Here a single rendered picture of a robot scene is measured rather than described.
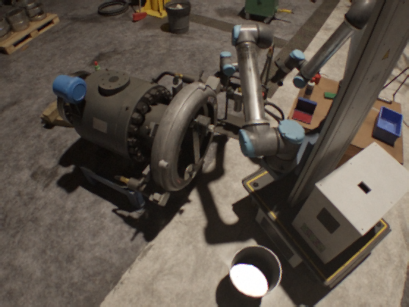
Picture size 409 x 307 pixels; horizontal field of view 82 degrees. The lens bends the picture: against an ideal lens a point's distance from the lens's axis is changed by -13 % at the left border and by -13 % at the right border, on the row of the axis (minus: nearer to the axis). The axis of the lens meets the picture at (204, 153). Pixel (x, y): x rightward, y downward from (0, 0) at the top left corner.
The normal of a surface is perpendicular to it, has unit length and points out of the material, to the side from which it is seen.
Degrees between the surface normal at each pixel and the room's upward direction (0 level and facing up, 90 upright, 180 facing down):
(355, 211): 0
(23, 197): 0
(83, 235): 0
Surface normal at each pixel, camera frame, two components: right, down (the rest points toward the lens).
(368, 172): 0.00, -0.62
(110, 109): -0.28, -0.05
